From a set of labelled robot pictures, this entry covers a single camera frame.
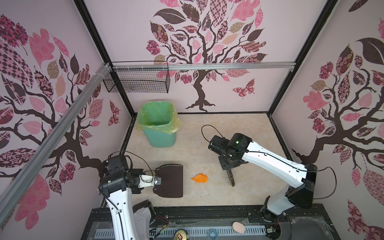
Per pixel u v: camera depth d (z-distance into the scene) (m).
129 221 0.40
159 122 1.02
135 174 0.62
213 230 0.71
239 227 0.70
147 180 0.59
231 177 0.76
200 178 0.85
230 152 0.48
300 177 0.41
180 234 0.60
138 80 1.22
